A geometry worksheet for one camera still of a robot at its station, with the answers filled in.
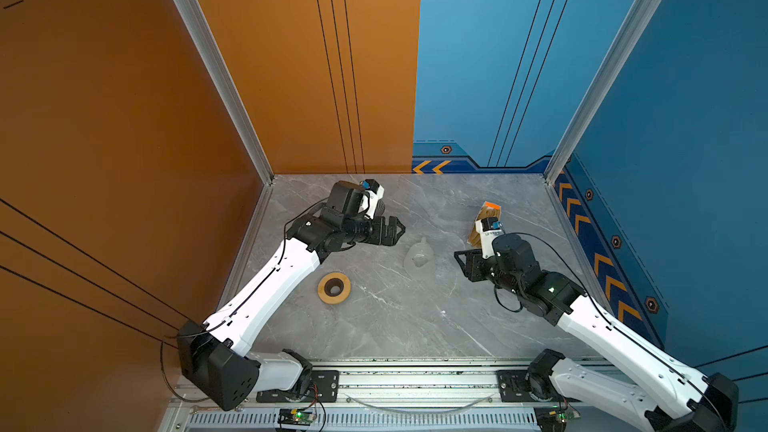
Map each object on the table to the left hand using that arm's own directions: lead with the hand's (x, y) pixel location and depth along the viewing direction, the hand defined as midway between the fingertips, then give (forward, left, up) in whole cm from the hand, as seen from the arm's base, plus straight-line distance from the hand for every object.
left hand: (391, 224), depth 74 cm
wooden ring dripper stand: (-6, +17, -25) cm, 31 cm away
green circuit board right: (-37, -42, -24) cm, 61 cm away
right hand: (-5, -18, -6) cm, 19 cm away
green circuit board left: (-38, +22, -27) cm, 51 cm away
